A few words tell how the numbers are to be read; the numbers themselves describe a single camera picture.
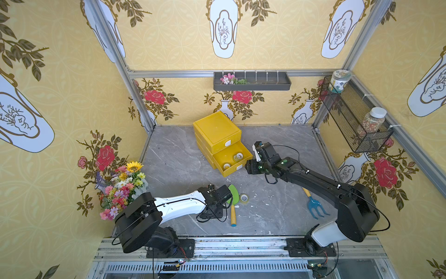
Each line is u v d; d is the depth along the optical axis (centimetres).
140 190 84
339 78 85
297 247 73
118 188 75
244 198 88
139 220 42
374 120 65
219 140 85
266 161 65
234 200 89
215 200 62
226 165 90
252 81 92
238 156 92
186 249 73
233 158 94
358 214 43
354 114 88
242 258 72
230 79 88
